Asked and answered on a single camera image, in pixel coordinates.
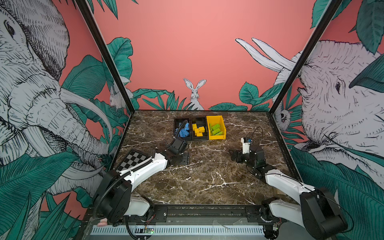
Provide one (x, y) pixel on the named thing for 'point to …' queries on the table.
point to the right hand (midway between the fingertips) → (234, 148)
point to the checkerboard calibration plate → (134, 157)
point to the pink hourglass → (103, 223)
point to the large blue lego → (184, 133)
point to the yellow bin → (214, 120)
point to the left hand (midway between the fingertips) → (185, 155)
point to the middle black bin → (200, 121)
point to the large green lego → (216, 126)
